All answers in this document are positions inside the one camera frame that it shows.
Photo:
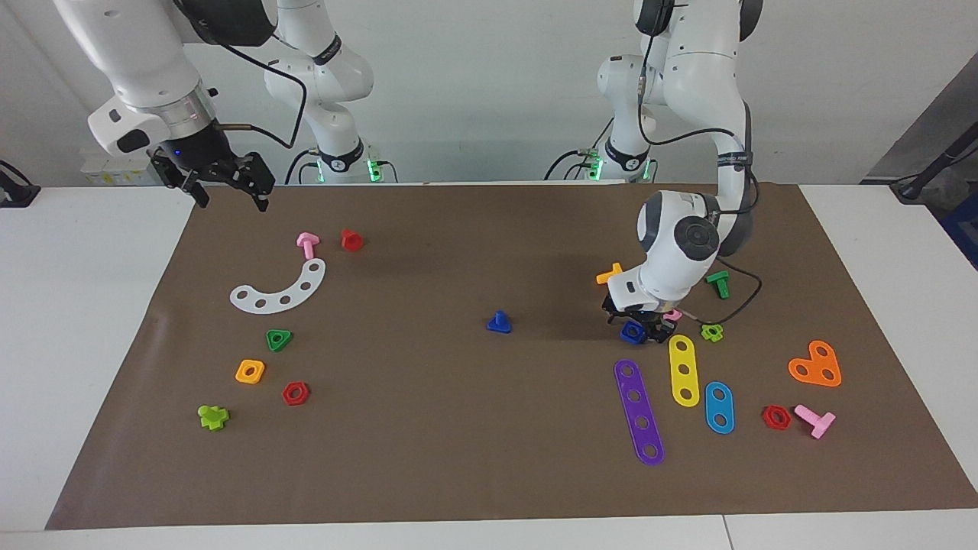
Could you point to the yellow three-hole toy strip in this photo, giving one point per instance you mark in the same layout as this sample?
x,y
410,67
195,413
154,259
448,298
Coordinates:
x,y
684,357

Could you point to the green cross-shaped toy nut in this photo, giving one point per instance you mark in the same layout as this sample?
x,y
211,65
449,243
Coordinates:
x,y
707,334

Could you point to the green triangular toy nut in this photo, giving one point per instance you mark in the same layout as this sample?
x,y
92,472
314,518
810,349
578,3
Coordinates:
x,y
272,345

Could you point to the black stand pole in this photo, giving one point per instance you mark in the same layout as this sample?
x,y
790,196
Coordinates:
x,y
928,172

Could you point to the lime cross-head toy screw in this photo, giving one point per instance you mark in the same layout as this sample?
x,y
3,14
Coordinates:
x,y
212,418

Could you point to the red toy screw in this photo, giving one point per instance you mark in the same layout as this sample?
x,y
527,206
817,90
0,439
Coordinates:
x,y
351,241

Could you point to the red hexagonal toy nut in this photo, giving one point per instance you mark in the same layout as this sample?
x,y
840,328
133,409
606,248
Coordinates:
x,y
767,418
287,395

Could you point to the blue crate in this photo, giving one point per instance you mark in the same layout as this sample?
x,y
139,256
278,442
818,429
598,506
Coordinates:
x,y
964,229

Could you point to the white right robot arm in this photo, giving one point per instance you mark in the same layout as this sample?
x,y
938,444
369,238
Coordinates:
x,y
145,53

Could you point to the blue triangle-head toy screw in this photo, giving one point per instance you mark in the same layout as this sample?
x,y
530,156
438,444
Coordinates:
x,y
499,326

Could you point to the pink toy screw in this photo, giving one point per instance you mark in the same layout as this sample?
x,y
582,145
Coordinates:
x,y
308,244
817,422

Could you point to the purple four-hole toy strip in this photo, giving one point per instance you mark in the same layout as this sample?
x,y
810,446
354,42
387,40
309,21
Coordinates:
x,y
638,409

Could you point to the blue two-hole toy strip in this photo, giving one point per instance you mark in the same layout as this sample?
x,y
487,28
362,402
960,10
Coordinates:
x,y
719,407

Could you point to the orange angled toy plate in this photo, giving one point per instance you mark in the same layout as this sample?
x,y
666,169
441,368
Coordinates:
x,y
814,365

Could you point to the orange toy screw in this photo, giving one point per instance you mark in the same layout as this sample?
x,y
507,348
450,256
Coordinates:
x,y
609,276

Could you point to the brown table mat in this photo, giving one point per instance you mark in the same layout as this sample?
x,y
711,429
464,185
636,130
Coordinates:
x,y
458,428

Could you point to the black clamp mount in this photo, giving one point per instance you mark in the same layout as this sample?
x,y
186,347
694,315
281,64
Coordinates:
x,y
15,187

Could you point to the orange square toy nut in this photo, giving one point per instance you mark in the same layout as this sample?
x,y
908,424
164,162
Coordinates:
x,y
241,373

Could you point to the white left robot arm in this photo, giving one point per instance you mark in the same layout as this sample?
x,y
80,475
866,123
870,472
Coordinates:
x,y
688,76

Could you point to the blue square toy nut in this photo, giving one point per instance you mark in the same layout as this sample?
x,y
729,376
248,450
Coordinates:
x,y
628,337

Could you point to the green toy screw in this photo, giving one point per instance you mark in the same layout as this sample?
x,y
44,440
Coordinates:
x,y
720,286

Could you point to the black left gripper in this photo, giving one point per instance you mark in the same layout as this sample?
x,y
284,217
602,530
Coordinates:
x,y
642,315

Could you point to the white curved toy plate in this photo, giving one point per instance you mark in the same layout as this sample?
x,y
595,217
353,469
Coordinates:
x,y
273,302

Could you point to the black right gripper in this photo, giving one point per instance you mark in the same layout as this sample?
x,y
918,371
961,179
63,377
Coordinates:
x,y
195,156

